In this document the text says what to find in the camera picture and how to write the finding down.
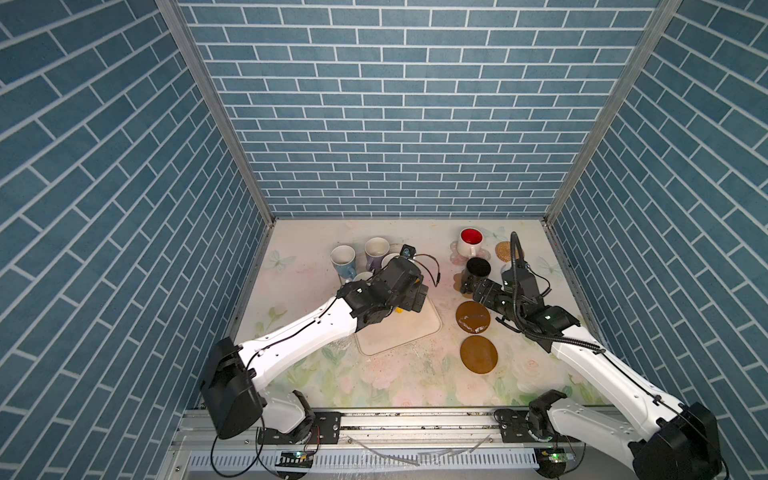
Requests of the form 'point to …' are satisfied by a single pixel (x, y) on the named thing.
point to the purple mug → (375, 248)
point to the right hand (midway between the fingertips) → (485, 289)
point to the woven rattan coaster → (503, 251)
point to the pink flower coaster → (455, 257)
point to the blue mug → (344, 259)
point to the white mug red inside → (470, 241)
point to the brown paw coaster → (457, 280)
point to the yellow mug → (399, 310)
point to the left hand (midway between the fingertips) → (417, 286)
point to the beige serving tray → (395, 329)
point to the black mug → (477, 269)
